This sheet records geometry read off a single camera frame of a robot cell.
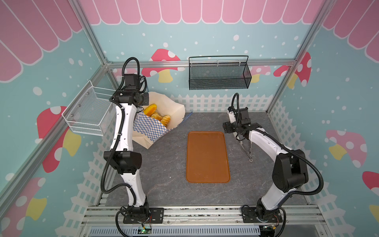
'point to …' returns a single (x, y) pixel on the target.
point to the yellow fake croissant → (166, 120)
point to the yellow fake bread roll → (156, 116)
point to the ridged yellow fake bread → (150, 109)
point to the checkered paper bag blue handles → (147, 130)
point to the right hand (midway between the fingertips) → (228, 122)
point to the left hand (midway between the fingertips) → (141, 100)
